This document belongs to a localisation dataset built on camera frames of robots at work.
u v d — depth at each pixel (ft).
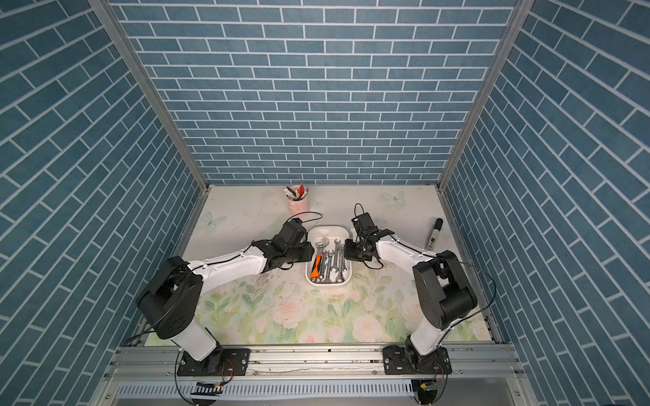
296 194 3.43
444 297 1.53
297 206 3.35
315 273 2.99
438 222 3.34
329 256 3.16
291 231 2.29
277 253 2.19
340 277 2.99
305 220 2.68
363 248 2.25
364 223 2.45
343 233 3.28
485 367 2.44
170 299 1.48
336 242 3.27
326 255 3.16
